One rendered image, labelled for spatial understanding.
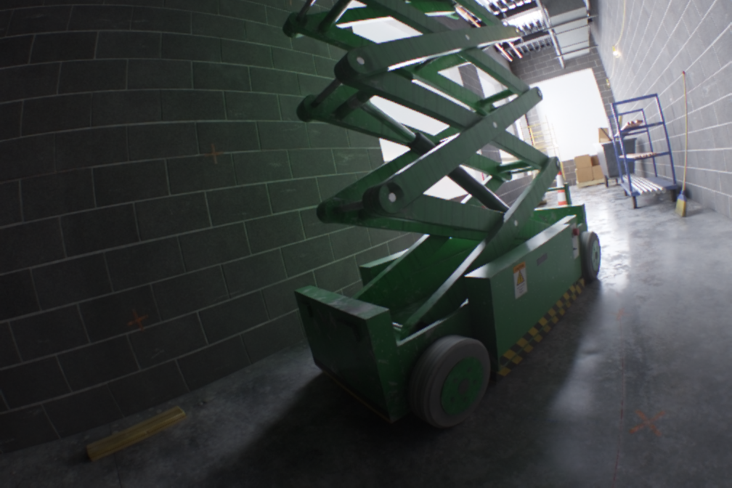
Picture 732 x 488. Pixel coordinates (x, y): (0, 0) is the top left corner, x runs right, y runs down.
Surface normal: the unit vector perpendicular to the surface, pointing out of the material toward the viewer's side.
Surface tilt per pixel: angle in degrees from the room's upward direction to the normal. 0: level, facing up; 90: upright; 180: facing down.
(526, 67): 90
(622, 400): 0
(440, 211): 90
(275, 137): 90
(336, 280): 90
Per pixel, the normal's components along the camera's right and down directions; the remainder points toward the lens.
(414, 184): 0.52, -0.09
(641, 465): -0.22, -0.98
